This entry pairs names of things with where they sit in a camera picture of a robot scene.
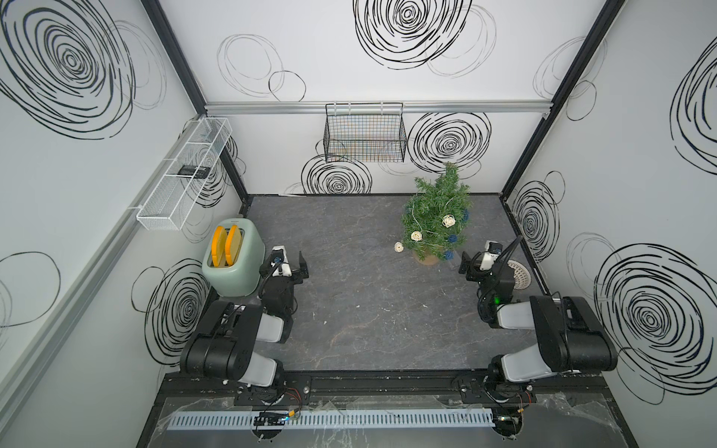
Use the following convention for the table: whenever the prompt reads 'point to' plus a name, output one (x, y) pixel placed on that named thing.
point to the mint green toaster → (244, 279)
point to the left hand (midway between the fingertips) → (284, 254)
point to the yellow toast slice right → (232, 246)
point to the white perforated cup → (521, 274)
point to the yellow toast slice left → (218, 246)
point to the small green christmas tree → (435, 216)
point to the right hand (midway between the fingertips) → (482, 255)
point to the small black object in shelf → (202, 172)
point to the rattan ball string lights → (447, 221)
